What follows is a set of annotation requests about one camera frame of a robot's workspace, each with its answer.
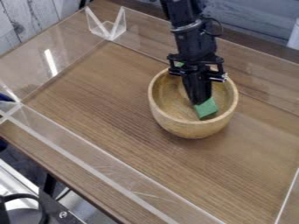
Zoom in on black table leg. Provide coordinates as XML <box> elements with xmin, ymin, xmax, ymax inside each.
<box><xmin>43</xmin><ymin>174</ymin><xmax>57</xmax><ymax>197</ymax></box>

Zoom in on blue object at left edge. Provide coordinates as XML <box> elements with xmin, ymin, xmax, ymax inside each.
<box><xmin>0</xmin><ymin>93</ymin><xmax>14</xmax><ymax>152</ymax></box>

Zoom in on black cable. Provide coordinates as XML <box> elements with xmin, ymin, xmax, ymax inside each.
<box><xmin>0</xmin><ymin>193</ymin><xmax>51</xmax><ymax>224</ymax></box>

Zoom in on green rectangular block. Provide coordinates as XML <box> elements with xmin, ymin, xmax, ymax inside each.
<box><xmin>173</xmin><ymin>60</ymin><xmax>220</xmax><ymax>120</ymax></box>

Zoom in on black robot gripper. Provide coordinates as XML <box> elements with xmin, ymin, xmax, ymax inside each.
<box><xmin>167</xmin><ymin>18</ymin><xmax>228</xmax><ymax>104</ymax></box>

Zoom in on clear acrylic tray walls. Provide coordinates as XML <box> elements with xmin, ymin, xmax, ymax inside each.
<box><xmin>0</xmin><ymin>0</ymin><xmax>299</xmax><ymax>224</ymax></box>

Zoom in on black metal bracket with screw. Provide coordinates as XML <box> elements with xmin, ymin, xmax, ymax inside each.
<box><xmin>39</xmin><ymin>192</ymin><xmax>87</xmax><ymax>224</ymax></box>

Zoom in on light wooden bowl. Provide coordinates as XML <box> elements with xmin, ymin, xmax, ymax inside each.
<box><xmin>147</xmin><ymin>69</ymin><xmax>239</xmax><ymax>139</ymax></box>

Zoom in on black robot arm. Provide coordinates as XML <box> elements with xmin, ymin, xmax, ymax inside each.
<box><xmin>161</xmin><ymin>0</ymin><xmax>225</xmax><ymax>105</ymax></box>

